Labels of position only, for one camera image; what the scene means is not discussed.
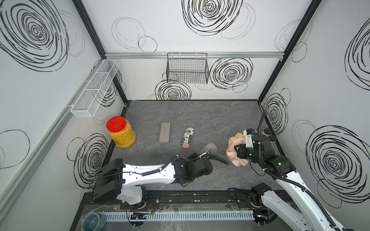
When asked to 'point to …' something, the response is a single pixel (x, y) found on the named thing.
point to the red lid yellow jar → (121, 131)
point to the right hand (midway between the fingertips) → (235, 148)
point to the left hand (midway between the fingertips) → (201, 160)
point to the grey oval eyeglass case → (210, 146)
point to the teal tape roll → (93, 222)
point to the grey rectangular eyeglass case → (165, 133)
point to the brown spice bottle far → (267, 132)
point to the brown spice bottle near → (272, 138)
